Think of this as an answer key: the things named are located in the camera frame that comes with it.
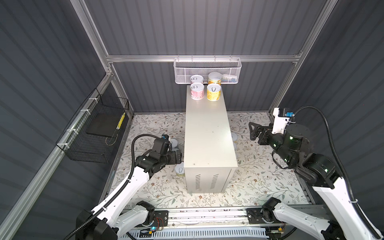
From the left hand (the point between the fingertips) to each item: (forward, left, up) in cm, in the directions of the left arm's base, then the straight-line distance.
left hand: (174, 155), depth 80 cm
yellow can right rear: (+16, -39, -8) cm, 43 cm away
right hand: (-4, -37, +26) cm, 46 cm away
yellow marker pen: (+14, +28, +12) cm, 33 cm away
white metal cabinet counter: (-12, -16, +19) cm, 28 cm away
